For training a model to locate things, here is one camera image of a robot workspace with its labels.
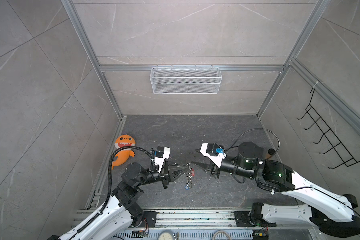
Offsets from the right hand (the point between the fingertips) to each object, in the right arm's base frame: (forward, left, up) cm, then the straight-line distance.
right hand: (195, 153), depth 54 cm
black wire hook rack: (+1, -63, -8) cm, 64 cm away
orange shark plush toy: (+27, +43, -29) cm, 58 cm away
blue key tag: (0, +3, -40) cm, 40 cm away
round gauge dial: (-22, +13, -34) cm, 43 cm away
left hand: (-4, +3, -4) cm, 6 cm away
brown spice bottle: (+19, -51, -34) cm, 64 cm away
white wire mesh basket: (+63, +2, -9) cm, 63 cm away
